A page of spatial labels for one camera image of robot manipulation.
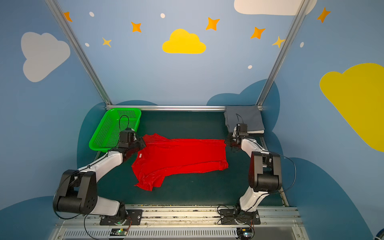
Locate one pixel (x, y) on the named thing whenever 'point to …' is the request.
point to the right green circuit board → (244, 233)
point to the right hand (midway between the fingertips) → (228, 138)
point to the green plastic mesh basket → (107, 134)
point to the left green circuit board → (118, 232)
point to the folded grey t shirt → (249, 114)
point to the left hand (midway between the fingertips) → (146, 140)
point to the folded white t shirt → (261, 131)
